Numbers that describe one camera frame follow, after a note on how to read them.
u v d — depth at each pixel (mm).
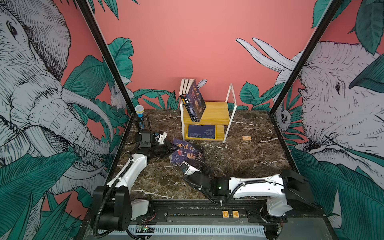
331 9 698
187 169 625
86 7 701
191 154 843
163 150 730
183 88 762
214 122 882
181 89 750
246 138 1039
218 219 731
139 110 879
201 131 985
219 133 1022
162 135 797
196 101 834
